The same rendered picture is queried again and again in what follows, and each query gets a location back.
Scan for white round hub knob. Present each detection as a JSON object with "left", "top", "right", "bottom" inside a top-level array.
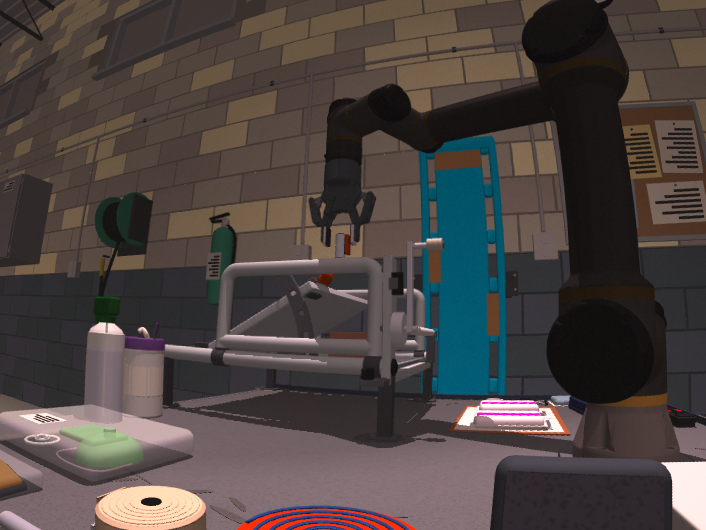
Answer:
[{"left": 387, "top": 309, "right": 437, "bottom": 349}]

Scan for white bottle with green cap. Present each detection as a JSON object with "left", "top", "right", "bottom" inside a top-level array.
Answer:
[{"left": 83, "top": 296, "right": 126, "bottom": 422}]

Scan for green mask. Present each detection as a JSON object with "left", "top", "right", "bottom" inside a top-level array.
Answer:
[{"left": 58, "top": 425, "right": 146, "bottom": 470}]

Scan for white cylinder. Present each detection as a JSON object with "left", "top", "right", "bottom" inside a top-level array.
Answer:
[{"left": 0, "top": 510, "right": 43, "bottom": 530}]

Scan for brown pad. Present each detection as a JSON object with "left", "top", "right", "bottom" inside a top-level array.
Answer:
[{"left": 0, "top": 460, "right": 27, "bottom": 497}]

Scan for white side rail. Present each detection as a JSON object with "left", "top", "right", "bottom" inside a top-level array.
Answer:
[{"left": 216, "top": 257, "right": 385, "bottom": 354}]

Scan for wall window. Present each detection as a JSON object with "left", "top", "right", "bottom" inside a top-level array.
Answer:
[
  {"left": 0, "top": 59, "right": 48, "bottom": 129},
  {"left": 92, "top": 0, "right": 251, "bottom": 82}
]

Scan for red and blue coiled strap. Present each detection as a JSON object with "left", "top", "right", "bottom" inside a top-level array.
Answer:
[{"left": 236, "top": 508, "right": 418, "bottom": 530}]

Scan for white ambulance cot frame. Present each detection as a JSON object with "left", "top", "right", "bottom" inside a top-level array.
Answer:
[{"left": 163, "top": 254, "right": 438, "bottom": 442}]

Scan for tan tape roll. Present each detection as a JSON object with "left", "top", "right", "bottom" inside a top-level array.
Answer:
[{"left": 94, "top": 485, "right": 208, "bottom": 530}]

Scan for grey wall cabinet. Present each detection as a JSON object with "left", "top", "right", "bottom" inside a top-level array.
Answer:
[{"left": 0, "top": 173, "right": 54, "bottom": 268}]

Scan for brown notice board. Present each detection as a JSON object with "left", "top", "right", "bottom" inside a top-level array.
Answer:
[{"left": 618, "top": 100, "right": 706, "bottom": 243}]

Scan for green fire extinguisher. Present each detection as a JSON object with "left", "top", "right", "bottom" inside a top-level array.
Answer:
[{"left": 205, "top": 213, "right": 238, "bottom": 307}]

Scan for white head block with pink strap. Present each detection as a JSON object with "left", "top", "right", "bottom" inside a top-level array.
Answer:
[
  {"left": 477, "top": 398, "right": 540, "bottom": 414},
  {"left": 473, "top": 411, "right": 548, "bottom": 430}
]

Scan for white canister with purple lid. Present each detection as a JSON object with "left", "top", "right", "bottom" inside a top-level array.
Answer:
[{"left": 122, "top": 323, "right": 167, "bottom": 419}]

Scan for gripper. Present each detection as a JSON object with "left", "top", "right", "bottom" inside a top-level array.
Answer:
[{"left": 308, "top": 158, "right": 378, "bottom": 247}]

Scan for dark grey box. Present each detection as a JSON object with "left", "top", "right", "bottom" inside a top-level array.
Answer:
[{"left": 490, "top": 455, "right": 674, "bottom": 530}]

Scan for green hose reel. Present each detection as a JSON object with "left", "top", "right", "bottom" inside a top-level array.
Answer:
[{"left": 94, "top": 191, "right": 155, "bottom": 298}]

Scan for black device with red buttons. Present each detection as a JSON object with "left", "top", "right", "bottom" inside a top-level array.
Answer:
[{"left": 667, "top": 405, "right": 700, "bottom": 429}]

